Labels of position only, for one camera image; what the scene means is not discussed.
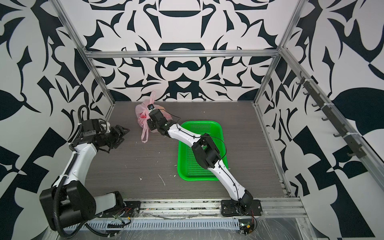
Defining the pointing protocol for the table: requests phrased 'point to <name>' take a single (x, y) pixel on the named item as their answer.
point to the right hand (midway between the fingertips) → (150, 116)
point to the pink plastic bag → (142, 116)
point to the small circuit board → (246, 226)
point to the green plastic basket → (189, 168)
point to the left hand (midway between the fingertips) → (125, 131)
